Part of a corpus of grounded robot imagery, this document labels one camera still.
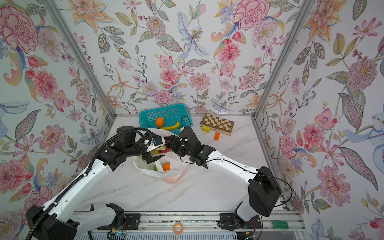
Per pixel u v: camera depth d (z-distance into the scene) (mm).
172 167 788
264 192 424
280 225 720
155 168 879
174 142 679
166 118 1171
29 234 350
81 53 864
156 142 602
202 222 753
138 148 619
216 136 1077
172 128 1102
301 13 719
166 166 835
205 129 1092
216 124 1133
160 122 1083
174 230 728
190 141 579
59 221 394
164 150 746
